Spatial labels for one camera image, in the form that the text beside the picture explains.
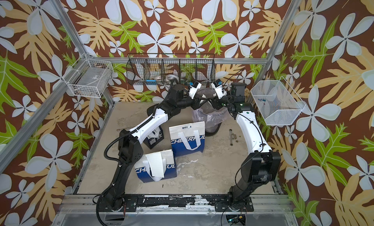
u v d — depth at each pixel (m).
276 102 0.84
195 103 0.73
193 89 0.73
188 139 0.79
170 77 0.97
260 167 0.44
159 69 0.98
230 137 1.01
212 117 0.78
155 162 0.67
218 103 0.72
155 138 0.91
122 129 0.57
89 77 0.87
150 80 0.98
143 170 0.70
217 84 0.68
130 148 0.55
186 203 0.75
